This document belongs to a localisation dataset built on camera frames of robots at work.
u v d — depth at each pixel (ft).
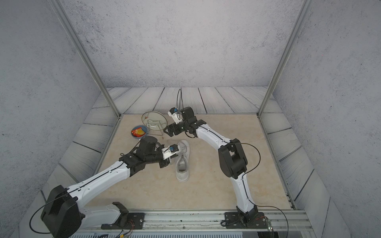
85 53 2.85
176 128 2.65
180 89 3.51
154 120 3.24
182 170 2.67
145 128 3.54
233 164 1.80
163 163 2.31
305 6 2.31
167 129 2.69
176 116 2.60
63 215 1.29
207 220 2.43
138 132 3.44
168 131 2.70
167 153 2.24
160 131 3.37
